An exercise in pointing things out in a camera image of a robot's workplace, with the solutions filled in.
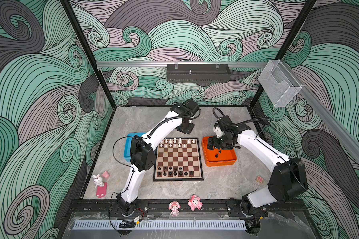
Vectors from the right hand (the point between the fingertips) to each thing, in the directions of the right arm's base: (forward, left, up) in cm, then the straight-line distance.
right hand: (214, 146), depth 84 cm
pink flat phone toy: (-23, +62, -9) cm, 67 cm away
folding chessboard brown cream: (-4, +21, -10) cm, 24 cm away
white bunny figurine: (-19, +63, -3) cm, 66 cm away
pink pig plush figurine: (-28, +13, -7) cm, 31 cm away
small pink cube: (-14, +63, -9) cm, 65 cm away
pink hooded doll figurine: (-29, +23, -7) cm, 38 cm away
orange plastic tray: (-2, -3, -12) cm, 12 cm away
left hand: (+9, +17, +5) cm, 19 cm away
